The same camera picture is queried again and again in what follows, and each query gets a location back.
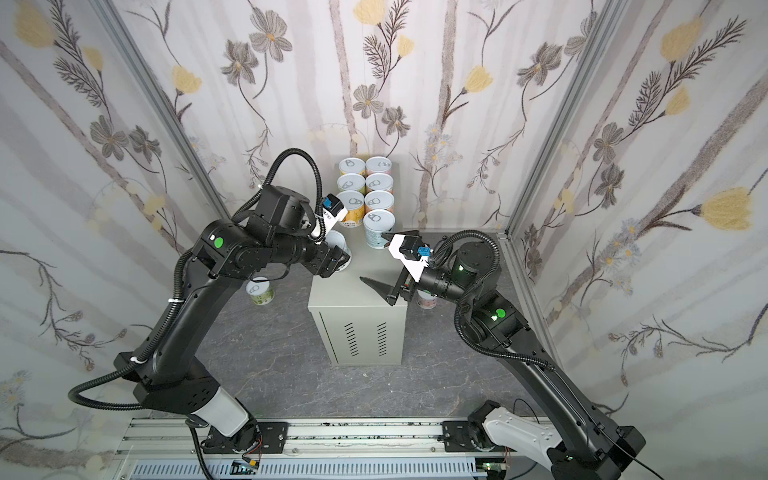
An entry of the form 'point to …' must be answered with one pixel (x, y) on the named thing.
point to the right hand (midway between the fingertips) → (377, 251)
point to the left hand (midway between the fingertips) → (335, 241)
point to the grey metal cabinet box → (358, 324)
